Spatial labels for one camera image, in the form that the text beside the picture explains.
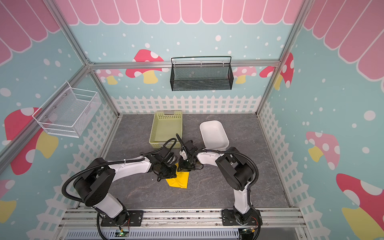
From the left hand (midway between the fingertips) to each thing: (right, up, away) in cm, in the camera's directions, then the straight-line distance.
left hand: (175, 178), depth 87 cm
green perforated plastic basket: (-11, +32, +25) cm, 42 cm away
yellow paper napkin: (+3, -1, -1) cm, 4 cm away
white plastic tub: (+25, +24, +21) cm, 41 cm away
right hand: (+1, +5, +3) cm, 5 cm away
